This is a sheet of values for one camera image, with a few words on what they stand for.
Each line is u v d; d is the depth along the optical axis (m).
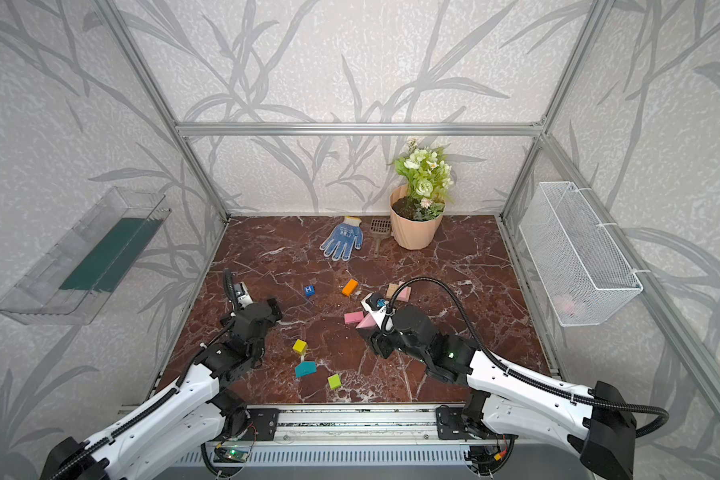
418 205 1.02
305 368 0.83
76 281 0.63
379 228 1.15
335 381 0.81
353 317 0.92
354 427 0.75
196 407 0.53
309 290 0.98
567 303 0.72
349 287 0.99
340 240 1.12
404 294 0.95
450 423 0.74
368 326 0.72
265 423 0.74
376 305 0.62
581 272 0.62
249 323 0.60
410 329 0.53
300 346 0.85
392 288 0.99
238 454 0.71
